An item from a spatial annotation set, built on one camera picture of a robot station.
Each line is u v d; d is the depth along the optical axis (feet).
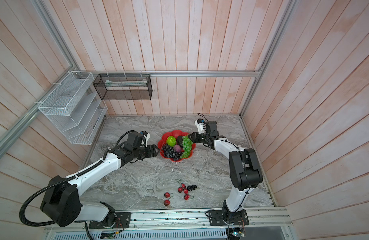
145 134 2.60
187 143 3.12
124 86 3.42
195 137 2.74
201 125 2.83
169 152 3.03
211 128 2.49
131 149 2.12
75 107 2.40
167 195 2.62
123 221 2.40
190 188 2.69
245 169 1.59
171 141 3.21
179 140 3.27
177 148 3.14
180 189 2.69
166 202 2.56
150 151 2.44
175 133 3.41
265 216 2.50
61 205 1.36
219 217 2.40
